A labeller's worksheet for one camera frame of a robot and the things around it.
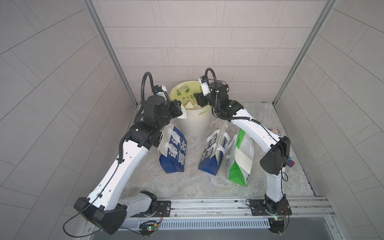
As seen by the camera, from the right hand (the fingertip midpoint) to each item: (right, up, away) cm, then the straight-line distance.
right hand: (198, 90), depth 79 cm
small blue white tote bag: (+9, -27, -11) cm, 30 cm away
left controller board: (-22, -63, -13) cm, 68 cm away
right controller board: (+37, -65, -10) cm, 75 cm away
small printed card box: (+52, -23, +20) cm, 61 cm away
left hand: (-5, -6, -13) cm, 16 cm away
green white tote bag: (+20, -31, -11) cm, 39 cm away
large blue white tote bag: (-13, -30, -4) cm, 33 cm away
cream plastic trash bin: (0, -14, 0) cm, 14 cm away
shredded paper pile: (-5, -5, +8) cm, 10 cm away
